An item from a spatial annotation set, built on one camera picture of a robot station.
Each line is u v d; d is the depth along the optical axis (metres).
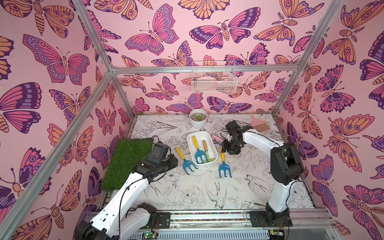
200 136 1.06
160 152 0.59
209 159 0.92
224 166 0.92
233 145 0.80
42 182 0.50
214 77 0.94
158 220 0.73
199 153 0.97
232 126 0.79
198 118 1.06
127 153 0.95
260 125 1.14
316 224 0.72
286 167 0.50
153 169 0.54
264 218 0.73
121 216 0.45
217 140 1.03
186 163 0.94
